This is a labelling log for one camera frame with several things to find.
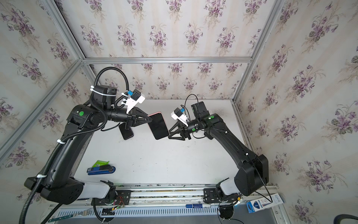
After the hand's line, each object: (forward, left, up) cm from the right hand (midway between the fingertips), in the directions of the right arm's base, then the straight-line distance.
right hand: (175, 133), depth 67 cm
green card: (-6, +47, -26) cm, 54 cm away
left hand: (0, +10, +12) cm, 15 cm away
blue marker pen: (-27, -12, -26) cm, 40 cm away
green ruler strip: (-33, +56, -26) cm, 70 cm away
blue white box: (-25, -47, -27) cm, 59 cm away
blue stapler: (-11, +43, -23) cm, 50 cm away
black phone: (+14, +37, -26) cm, 47 cm away
